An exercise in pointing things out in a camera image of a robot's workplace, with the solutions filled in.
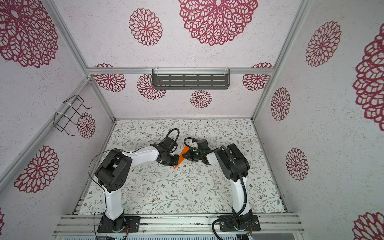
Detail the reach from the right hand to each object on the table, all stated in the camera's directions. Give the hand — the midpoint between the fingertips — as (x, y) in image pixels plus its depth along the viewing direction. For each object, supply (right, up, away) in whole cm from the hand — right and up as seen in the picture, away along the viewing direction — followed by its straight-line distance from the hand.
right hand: (182, 154), depth 99 cm
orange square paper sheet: (-1, -2, -3) cm, 4 cm away
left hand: (-3, -7, -3) cm, 8 cm away
